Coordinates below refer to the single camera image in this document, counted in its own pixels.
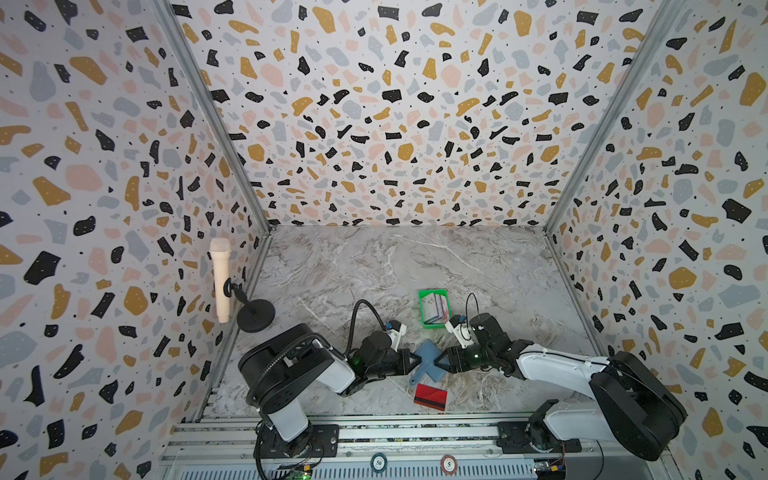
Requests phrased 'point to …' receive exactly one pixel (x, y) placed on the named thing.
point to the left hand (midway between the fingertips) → (430, 362)
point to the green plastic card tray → (424, 293)
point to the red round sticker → (449, 464)
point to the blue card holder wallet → (428, 352)
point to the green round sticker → (378, 462)
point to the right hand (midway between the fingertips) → (446, 361)
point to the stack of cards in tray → (435, 309)
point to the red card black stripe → (430, 397)
